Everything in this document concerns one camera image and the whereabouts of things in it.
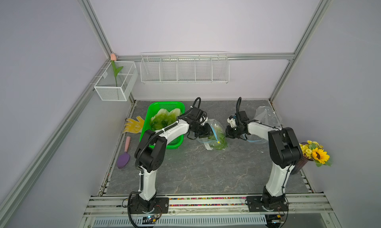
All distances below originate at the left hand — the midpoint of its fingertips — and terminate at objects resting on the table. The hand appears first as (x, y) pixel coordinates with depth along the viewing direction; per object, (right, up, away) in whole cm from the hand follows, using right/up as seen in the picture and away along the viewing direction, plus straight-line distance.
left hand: (213, 135), depth 88 cm
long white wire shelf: (-18, +44, +10) cm, 49 cm away
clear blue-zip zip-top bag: (+42, +12, +19) cm, 48 cm away
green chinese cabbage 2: (-29, +10, +9) cm, 32 cm away
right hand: (+8, -1, +10) cm, 13 cm away
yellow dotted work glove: (-55, +4, +18) cm, 58 cm away
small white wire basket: (-59, +27, -9) cm, 65 cm away
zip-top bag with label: (+2, -2, -9) cm, 10 cm away
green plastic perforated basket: (-40, +18, +17) cm, 47 cm away
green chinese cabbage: (-37, +7, +9) cm, 39 cm away
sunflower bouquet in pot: (+42, -4, -23) cm, 48 cm away
